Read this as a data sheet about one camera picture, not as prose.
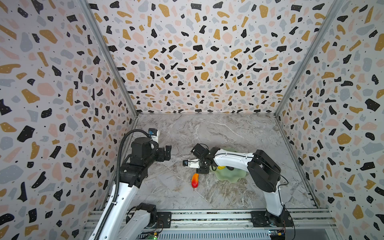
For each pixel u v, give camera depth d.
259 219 0.74
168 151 0.65
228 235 0.78
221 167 0.88
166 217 0.75
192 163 0.80
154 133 0.62
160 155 0.64
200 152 0.73
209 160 0.67
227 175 0.89
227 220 0.76
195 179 0.85
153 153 0.61
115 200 0.42
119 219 0.41
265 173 0.50
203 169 0.82
